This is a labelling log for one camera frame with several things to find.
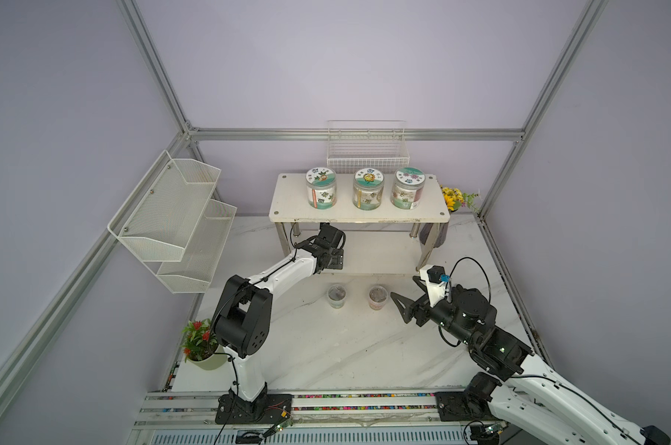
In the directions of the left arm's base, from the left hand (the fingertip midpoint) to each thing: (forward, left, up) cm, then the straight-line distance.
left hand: (323, 259), depth 94 cm
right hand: (-19, -23, +13) cm, 33 cm away
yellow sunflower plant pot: (+14, -44, +15) cm, 49 cm away
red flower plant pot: (-30, +32, 0) cm, 44 cm away
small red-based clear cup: (-13, -18, -4) cm, 23 cm away
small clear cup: (-11, -5, -4) cm, 13 cm away
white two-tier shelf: (+17, -25, -11) cm, 32 cm away
